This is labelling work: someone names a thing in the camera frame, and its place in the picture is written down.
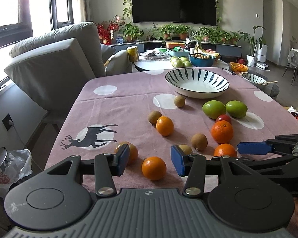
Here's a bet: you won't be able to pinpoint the brown kiwi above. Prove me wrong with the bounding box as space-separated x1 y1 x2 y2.
191 133 208 152
178 145 193 155

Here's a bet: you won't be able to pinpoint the large dark orange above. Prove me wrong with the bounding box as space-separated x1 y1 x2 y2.
210 120 234 144

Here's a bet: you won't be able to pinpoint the red apple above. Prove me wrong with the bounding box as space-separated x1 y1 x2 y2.
215 114 231 124

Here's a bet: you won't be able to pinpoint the right green apple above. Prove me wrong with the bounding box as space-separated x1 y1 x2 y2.
225 101 248 119

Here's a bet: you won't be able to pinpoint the green apple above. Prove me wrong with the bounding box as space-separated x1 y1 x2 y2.
225 101 248 119
202 100 226 119

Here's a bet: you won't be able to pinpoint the left green apple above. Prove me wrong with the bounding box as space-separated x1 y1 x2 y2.
202 100 226 119

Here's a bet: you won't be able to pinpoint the pink deer-print tablecloth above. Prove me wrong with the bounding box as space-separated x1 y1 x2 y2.
47 68 298 189

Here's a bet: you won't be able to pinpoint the kiwi near bowl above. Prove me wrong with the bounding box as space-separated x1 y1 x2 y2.
174 96 186 108

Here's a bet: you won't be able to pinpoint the small striped bowl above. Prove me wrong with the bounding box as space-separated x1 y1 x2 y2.
241 72 267 84

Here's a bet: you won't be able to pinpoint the blue striped white bowl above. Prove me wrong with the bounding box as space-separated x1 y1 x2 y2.
165 68 230 99

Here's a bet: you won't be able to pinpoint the orange basket of tangerines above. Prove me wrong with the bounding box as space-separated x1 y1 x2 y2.
230 62 248 72

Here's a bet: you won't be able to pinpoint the white plastic bag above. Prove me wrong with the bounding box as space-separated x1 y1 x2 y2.
0 148 32 198

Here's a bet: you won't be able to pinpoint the blue bowl of kiwis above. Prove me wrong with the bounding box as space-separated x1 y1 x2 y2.
189 53 216 67

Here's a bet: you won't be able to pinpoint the green apples on plate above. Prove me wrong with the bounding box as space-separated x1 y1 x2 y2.
170 57 192 68

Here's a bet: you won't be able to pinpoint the tall potted plant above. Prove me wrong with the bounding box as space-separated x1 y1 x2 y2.
238 26 266 67

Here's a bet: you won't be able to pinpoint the bunch of bananas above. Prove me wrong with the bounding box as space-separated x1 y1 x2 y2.
193 42 220 58

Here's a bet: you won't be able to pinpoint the round white coffee table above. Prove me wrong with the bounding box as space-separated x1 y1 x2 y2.
134 58 230 71

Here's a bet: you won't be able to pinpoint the teal snack tray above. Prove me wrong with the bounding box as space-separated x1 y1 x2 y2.
167 48 189 58

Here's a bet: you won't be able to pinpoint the grey fabric sofa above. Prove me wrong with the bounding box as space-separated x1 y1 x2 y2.
4 22 132 128

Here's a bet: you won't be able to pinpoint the yellow canister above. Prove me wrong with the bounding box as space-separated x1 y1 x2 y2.
126 46 139 62

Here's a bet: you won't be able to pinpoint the red flower decoration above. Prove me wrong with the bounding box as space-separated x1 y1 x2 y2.
96 15 125 45

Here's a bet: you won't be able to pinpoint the black wall socket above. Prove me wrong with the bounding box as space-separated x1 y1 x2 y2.
2 113 14 131

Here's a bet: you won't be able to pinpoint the black wall television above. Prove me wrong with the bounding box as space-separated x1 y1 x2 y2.
132 0 217 26

